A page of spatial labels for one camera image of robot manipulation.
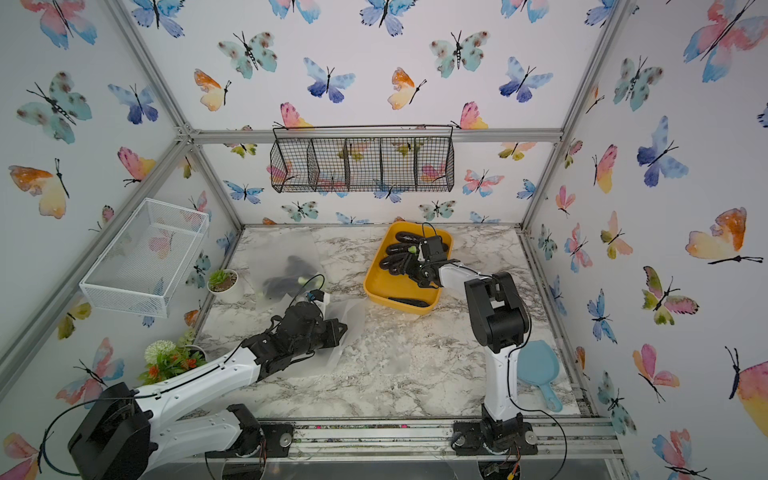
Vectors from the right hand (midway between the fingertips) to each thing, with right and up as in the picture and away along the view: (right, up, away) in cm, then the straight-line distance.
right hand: (403, 266), depth 101 cm
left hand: (-15, -16, -19) cm, 29 cm away
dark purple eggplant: (-36, -3, 0) cm, 36 cm away
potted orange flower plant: (-56, -20, -31) cm, 68 cm away
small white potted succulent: (-56, -5, -8) cm, 56 cm away
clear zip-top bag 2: (-23, -25, -19) cm, 39 cm away
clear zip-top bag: (-42, -1, +6) cm, 43 cm away
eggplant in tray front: (+2, -11, -8) cm, 14 cm away
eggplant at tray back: (+2, +11, +12) cm, 16 cm away
